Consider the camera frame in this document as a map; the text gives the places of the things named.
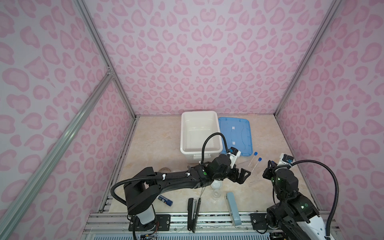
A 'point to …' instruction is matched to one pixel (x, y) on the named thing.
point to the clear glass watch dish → (217, 184)
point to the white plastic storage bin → (196, 126)
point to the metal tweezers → (201, 194)
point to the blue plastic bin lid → (237, 134)
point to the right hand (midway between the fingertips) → (269, 161)
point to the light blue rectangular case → (233, 209)
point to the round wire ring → (165, 167)
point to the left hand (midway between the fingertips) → (246, 169)
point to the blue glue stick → (165, 200)
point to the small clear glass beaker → (216, 193)
